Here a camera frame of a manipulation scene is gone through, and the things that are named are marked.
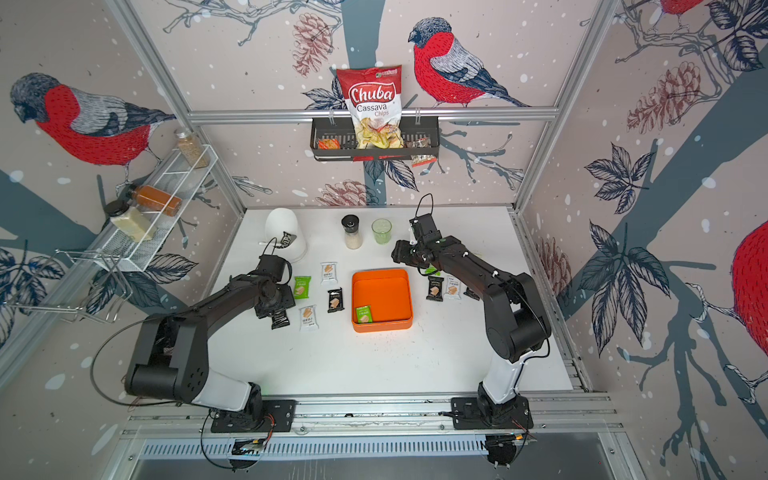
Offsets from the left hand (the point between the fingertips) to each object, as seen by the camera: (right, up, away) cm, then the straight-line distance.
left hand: (287, 296), depth 92 cm
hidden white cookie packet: (+7, -7, -2) cm, 10 cm away
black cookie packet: (+15, -2, +1) cm, 15 cm away
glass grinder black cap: (+19, +23, +9) cm, 31 cm away
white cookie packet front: (+11, +6, +9) cm, 16 cm away
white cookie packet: (+53, +2, +3) cm, 53 cm away
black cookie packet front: (-2, -7, -2) cm, 7 cm away
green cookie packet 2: (+3, +2, +5) cm, 6 cm away
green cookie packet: (+25, -5, -2) cm, 25 cm away
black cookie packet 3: (+59, 0, +3) cm, 59 cm away
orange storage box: (+32, 0, +6) cm, 32 cm away
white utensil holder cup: (-6, +24, +7) cm, 26 cm away
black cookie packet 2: (+47, +2, +3) cm, 47 cm away
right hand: (+35, +13, +1) cm, 37 cm away
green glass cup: (+29, +21, +17) cm, 40 cm away
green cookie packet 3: (+44, +11, -18) cm, 48 cm away
